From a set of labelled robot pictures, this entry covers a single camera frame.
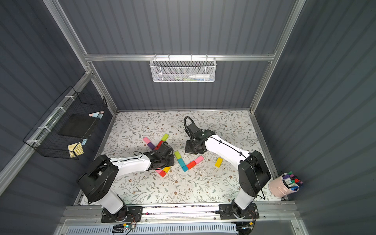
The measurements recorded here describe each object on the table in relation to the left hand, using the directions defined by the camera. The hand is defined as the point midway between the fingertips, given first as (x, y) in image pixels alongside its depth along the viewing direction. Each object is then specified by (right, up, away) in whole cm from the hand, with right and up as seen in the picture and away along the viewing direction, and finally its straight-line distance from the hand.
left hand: (175, 162), depth 90 cm
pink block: (-21, +13, +12) cm, 27 cm away
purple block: (-17, +9, +9) cm, 21 cm away
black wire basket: (-53, +19, -28) cm, 63 cm away
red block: (+10, -2, +1) cm, 11 cm away
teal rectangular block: (+4, 0, +1) cm, 4 cm away
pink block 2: (+15, +1, +3) cm, 16 cm away
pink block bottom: (-9, -4, -3) cm, 11 cm away
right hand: (+9, +8, -6) cm, 13 cm away
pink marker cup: (+56, -6, -18) cm, 60 cm away
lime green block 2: (+2, +4, +3) cm, 6 cm away
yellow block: (-4, -3, -3) cm, 6 cm away
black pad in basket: (-49, +23, -15) cm, 56 cm away
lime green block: (-9, +14, +15) cm, 22 cm away
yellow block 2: (+27, 0, +1) cm, 27 cm away
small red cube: (-7, -6, -4) cm, 10 cm away
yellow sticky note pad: (-38, +13, -30) cm, 50 cm away
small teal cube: (+6, -3, -1) cm, 7 cm away
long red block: (-12, +9, +10) cm, 18 cm away
